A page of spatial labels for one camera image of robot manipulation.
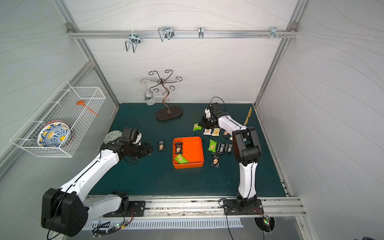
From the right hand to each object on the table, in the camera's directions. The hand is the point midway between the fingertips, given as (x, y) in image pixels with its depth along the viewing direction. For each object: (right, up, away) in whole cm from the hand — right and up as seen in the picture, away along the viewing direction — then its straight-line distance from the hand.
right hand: (199, 123), depth 99 cm
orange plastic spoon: (-63, +11, -21) cm, 68 cm away
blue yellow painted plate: (-62, -3, -37) cm, 72 cm away
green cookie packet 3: (-12, -22, -10) cm, 27 cm away
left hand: (-29, -15, -17) cm, 36 cm away
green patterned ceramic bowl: (-59, -9, -1) cm, 60 cm away
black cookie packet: (+18, -9, +2) cm, 20 cm away
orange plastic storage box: (-5, -18, -6) cm, 19 cm away
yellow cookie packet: (+11, -6, +3) cm, 13 cm away
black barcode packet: (+18, -16, -4) cm, 25 cm away
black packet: (-14, -16, -6) cm, 22 cm away
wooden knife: (+40, +6, +16) cm, 43 cm away
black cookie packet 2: (+10, -22, -8) cm, 25 cm away
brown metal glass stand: (-27, +6, +15) cm, 31 cm away
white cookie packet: (+6, -6, +5) cm, 10 cm away
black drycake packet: (-25, -15, -3) cm, 29 cm away
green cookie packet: (-2, -3, -1) cm, 4 cm away
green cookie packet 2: (+8, -15, -3) cm, 18 cm away
